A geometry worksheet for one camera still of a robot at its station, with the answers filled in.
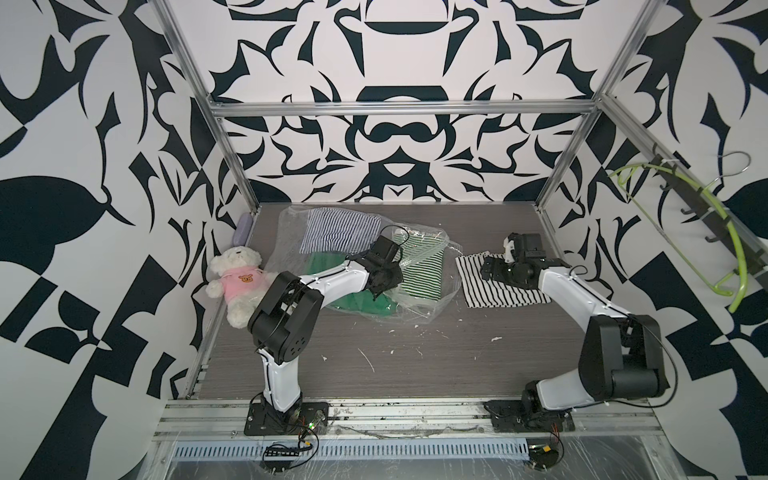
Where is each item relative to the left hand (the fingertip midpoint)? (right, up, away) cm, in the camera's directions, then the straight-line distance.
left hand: (397, 272), depth 94 cm
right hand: (+30, +2, -2) cm, 30 cm away
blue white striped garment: (-20, +13, +10) cm, 26 cm away
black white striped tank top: (+26, -6, +2) cm, 26 cm away
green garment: (-10, -8, -6) cm, 14 cm away
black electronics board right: (+33, -40, -24) cm, 57 cm away
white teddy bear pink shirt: (-46, -2, -6) cm, 46 cm away
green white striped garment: (+8, +2, +3) cm, 9 cm away
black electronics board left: (-29, -40, -22) cm, 54 cm away
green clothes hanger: (+59, +5, -33) cm, 68 cm away
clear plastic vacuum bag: (-38, +5, +7) cm, 39 cm away
